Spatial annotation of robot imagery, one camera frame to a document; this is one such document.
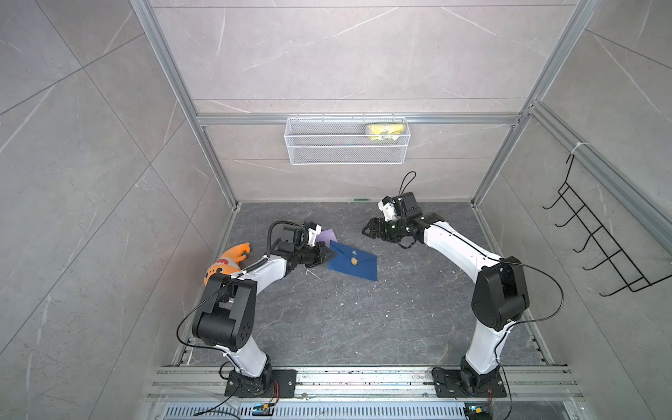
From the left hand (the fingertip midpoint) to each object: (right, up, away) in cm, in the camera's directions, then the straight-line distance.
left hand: (338, 250), depth 89 cm
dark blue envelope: (+5, -4, +4) cm, 7 cm away
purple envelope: (-6, +4, +19) cm, 21 cm away
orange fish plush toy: (-39, -4, +2) cm, 39 cm away
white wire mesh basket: (+1, +42, +12) cm, 43 cm away
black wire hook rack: (+68, -4, -31) cm, 75 cm away
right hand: (+11, +6, 0) cm, 13 cm away
